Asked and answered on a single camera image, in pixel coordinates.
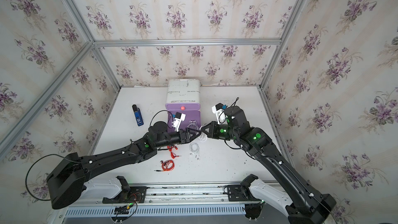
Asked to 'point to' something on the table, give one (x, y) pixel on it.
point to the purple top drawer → (176, 106)
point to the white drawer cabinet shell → (183, 90)
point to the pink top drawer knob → (182, 108)
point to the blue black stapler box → (138, 115)
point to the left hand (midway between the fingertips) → (200, 137)
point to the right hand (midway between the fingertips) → (203, 130)
